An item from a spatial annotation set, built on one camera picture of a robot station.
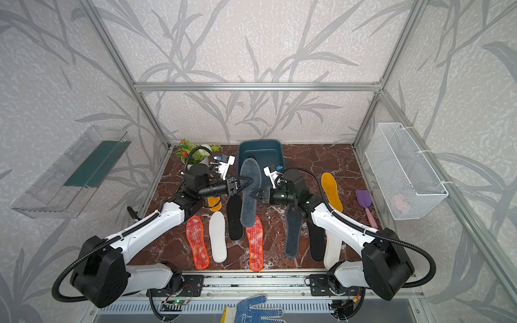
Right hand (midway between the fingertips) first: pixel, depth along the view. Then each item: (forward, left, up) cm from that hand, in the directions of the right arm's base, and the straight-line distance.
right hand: (251, 194), depth 75 cm
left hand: (+2, 0, +4) cm, 4 cm away
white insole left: (-3, +17, -22) cm, 28 cm away
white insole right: (-15, -32, -21) cm, 41 cm away
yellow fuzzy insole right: (+18, -38, -24) cm, 49 cm away
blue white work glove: (-35, +3, -21) cm, 40 cm away
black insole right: (-10, -27, -22) cm, 36 cm away
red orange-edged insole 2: (-9, -1, -21) cm, 22 cm away
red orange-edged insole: (-6, +26, -21) cm, 34 cm away
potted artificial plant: (+27, +29, -9) cm, 41 cm away
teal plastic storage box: (+40, -6, -20) cm, 45 cm away
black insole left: (+6, +10, -20) cm, 23 cm away
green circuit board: (-32, +26, -21) cm, 46 cm away
